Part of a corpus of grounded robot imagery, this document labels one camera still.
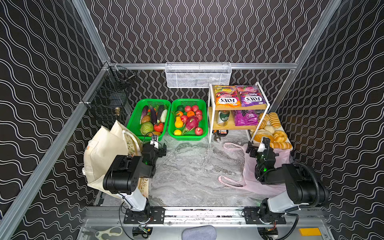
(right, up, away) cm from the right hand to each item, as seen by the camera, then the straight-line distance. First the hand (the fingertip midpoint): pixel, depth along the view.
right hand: (260, 143), depth 91 cm
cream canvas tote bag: (-87, -2, -14) cm, 88 cm away
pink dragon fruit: (-42, +13, +13) cm, 46 cm away
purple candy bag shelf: (-9, +15, -1) cm, 18 cm away
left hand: (-61, -1, +4) cm, 61 cm away
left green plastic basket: (-73, +17, +20) cm, 77 cm away
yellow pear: (-51, +12, +16) cm, 54 cm away
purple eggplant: (-70, +18, +20) cm, 75 cm away
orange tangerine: (-43, +20, +22) cm, 52 cm away
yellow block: (+14, -40, -20) cm, 47 cm away
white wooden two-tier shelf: (-30, +17, -11) cm, 36 cm away
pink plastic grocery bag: (-9, -20, -9) cm, 24 cm away
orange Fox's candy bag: (-23, +26, -13) cm, 37 cm away
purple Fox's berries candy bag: (-11, +26, -13) cm, 31 cm away
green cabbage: (-72, +9, +9) cm, 74 cm away
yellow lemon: (-51, +6, +12) cm, 53 cm away
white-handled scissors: (-81, -40, -22) cm, 93 cm away
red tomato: (-64, +9, +12) cm, 66 cm away
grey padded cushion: (-37, -38, -23) cm, 58 cm away
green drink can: (-24, +15, -7) cm, 29 cm away
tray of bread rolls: (+14, +9, +14) cm, 22 cm away
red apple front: (-37, +7, +12) cm, 40 cm away
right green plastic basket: (-51, +25, +26) cm, 63 cm away
